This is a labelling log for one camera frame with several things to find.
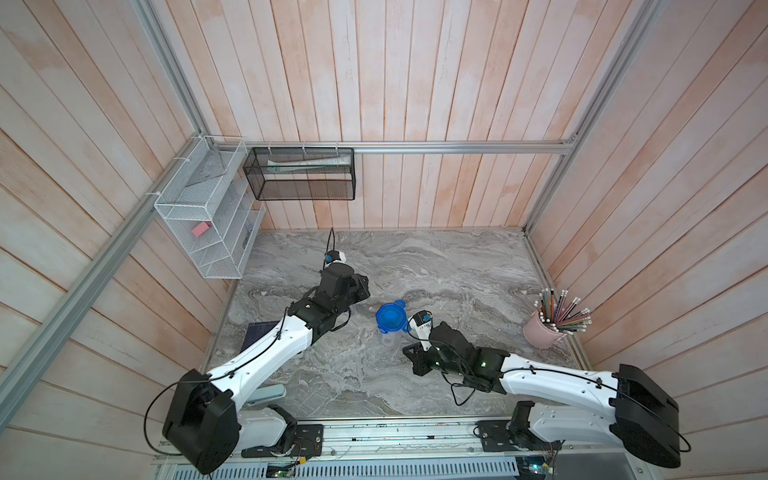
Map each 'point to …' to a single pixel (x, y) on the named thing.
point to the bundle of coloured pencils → (564, 317)
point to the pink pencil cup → (539, 334)
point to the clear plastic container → (391, 340)
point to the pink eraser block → (200, 229)
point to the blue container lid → (392, 316)
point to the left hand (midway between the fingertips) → (368, 284)
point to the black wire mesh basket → (302, 173)
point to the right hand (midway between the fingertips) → (402, 350)
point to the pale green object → (267, 393)
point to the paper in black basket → (283, 166)
